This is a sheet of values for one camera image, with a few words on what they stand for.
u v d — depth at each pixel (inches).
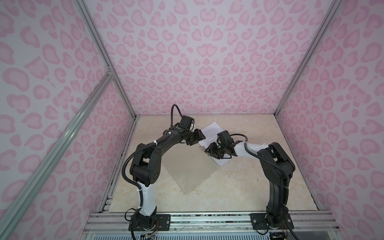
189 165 36.4
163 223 28.6
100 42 31.5
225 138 31.5
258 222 28.9
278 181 20.6
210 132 43.8
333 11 27.7
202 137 34.4
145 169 20.1
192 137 32.3
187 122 30.2
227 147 29.9
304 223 29.0
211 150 33.9
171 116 30.4
